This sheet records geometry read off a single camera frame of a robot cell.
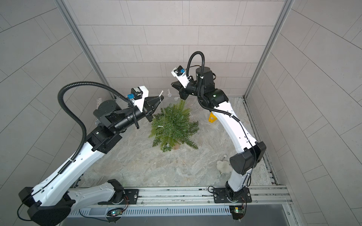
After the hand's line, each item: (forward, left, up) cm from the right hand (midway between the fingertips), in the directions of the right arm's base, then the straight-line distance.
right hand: (174, 83), depth 67 cm
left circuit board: (-46, +31, -37) cm, 66 cm away
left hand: (-14, +3, +5) cm, 15 cm away
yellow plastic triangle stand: (+7, -24, -40) cm, 48 cm away
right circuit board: (-48, -27, -43) cm, 70 cm away
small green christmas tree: (-16, +2, -13) cm, 21 cm away
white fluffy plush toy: (-28, -24, -39) cm, 54 cm away
